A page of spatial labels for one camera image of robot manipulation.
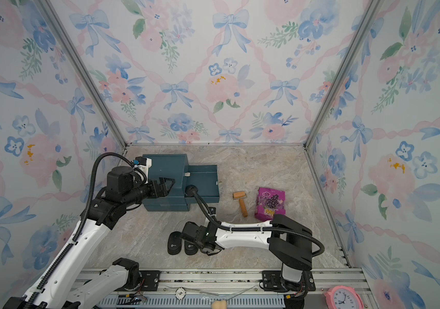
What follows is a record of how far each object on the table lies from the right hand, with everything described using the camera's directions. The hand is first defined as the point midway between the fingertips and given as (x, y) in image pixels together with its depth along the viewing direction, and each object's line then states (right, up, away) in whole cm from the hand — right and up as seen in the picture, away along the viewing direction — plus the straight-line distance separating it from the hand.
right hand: (204, 235), depth 82 cm
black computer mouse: (-13, -3, -1) cm, 13 cm away
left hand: (-13, +24, -9) cm, 29 cm away
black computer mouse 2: (-6, -5, -2) cm, 8 cm away
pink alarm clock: (+51, -17, -13) cm, 56 cm away
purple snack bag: (+30, +13, +7) cm, 33 cm away
